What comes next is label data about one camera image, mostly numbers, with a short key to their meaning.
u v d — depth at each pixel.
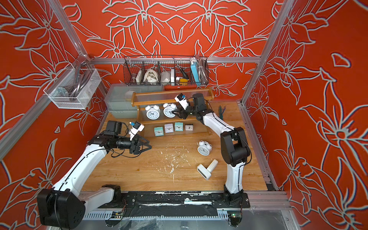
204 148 0.84
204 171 0.79
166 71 0.96
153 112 0.86
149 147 0.68
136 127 0.66
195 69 0.83
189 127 0.97
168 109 0.86
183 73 0.95
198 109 0.73
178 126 0.97
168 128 0.96
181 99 0.77
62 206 0.38
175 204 0.73
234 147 0.51
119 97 0.98
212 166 0.81
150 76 0.90
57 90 0.70
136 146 0.64
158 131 0.95
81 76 0.77
